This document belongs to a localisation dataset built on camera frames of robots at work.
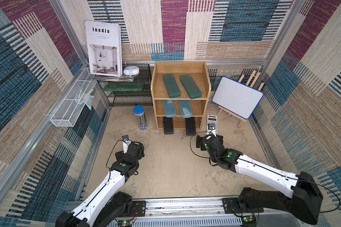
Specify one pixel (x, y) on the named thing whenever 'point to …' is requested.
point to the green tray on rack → (123, 86)
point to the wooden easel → (237, 117)
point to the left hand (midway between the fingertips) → (130, 149)
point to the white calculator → (212, 119)
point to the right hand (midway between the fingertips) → (205, 135)
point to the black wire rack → (134, 98)
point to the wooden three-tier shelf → (180, 89)
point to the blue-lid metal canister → (139, 111)
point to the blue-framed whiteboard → (241, 99)
